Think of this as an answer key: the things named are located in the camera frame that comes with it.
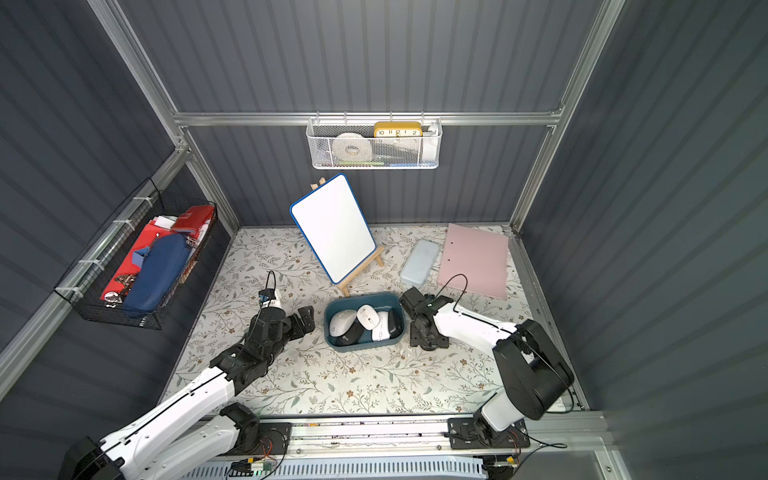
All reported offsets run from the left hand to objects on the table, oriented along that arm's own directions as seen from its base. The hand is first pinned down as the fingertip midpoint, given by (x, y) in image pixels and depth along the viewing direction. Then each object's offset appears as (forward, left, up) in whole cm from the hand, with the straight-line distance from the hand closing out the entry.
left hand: (298, 312), depth 81 cm
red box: (+18, +28, +18) cm, 38 cm away
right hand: (-3, -37, -11) cm, 39 cm away
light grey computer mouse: (+2, -10, -9) cm, 14 cm away
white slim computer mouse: (+3, -19, -9) cm, 21 cm away
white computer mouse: (-1, -23, -10) cm, 25 cm away
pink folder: (+28, -57, -13) cm, 65 cm away
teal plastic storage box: (+9, -22, -12) cm, 27 cm away
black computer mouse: (-1, -14, -12) cm, 19 cm away
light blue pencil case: (+27, -37, -12) cm, 47 cm away
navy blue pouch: (+3, +30, +17) cm, 34 cm away
